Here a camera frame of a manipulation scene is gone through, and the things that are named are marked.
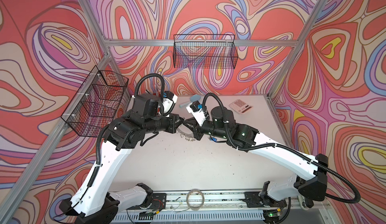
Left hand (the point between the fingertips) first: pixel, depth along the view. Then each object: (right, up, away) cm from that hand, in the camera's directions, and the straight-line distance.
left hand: (186, 120), depth 59 cm
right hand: (0, -3, +5) cm, 5 cm away
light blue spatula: (+2, +14, +64) cm, 65 cm away
